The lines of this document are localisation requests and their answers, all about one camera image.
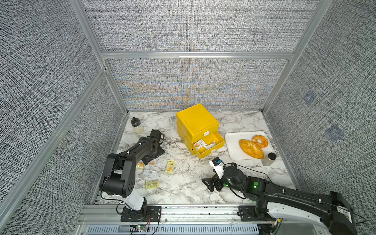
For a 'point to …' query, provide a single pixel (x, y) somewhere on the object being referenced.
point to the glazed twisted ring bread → (261, 140)
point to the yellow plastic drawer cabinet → (194, 124)
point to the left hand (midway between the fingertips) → (157, 154)
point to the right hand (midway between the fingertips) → (207, 172)
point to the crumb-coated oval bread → (251, 149)
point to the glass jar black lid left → (135, 122)
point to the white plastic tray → (232, 140)
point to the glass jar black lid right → (268, 159)
